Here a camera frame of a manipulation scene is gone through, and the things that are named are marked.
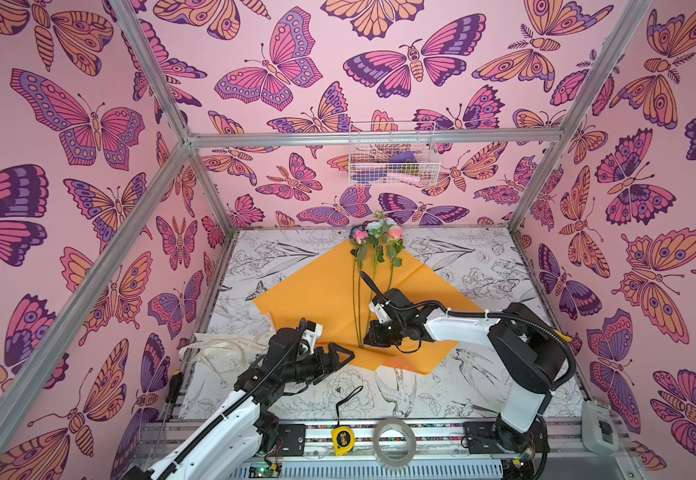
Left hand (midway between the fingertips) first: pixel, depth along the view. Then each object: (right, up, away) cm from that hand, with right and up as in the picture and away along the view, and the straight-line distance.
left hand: (347, 359), depth 76 cm
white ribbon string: (-34, 0, +14) cm, 36 cm away
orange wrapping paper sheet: (-6, +12, +21) cm, 25 cm away
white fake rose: (+10, +33, +36) cm, 50 cm away
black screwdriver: (-49, -13, +6) cm, 51 cm away
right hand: (+4, +2, +12) cm, 13 cm away
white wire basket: (+14, +59, +19) cm, 64 cm away
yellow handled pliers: (+65, +2, +14) cm, 67 cm away
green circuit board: (-20, -26, -4) cm, 33 cm away
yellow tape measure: (-1, -18, -3) cm, 18 cm away
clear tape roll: (+16, -17, -6) cm, 24 cm away
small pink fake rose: (+3, +27, +34) cm, 43 cm away
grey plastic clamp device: (+59, -15, -6) cm, 62 cm away
